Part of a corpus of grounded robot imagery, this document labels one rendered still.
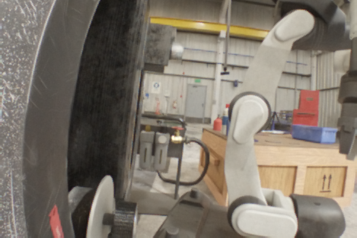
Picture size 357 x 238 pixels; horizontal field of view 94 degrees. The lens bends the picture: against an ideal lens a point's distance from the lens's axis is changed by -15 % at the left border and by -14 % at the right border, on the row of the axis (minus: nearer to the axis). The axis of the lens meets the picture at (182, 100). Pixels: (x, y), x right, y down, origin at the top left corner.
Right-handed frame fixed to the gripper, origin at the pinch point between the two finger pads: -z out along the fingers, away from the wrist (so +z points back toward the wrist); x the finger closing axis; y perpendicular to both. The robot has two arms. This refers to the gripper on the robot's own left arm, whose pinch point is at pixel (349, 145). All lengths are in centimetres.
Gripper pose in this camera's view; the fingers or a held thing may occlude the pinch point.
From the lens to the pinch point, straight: 58.6
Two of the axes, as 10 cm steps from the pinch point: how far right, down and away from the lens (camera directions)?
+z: 3.1, -9.4, 1.5
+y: 5.9, 0.7, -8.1
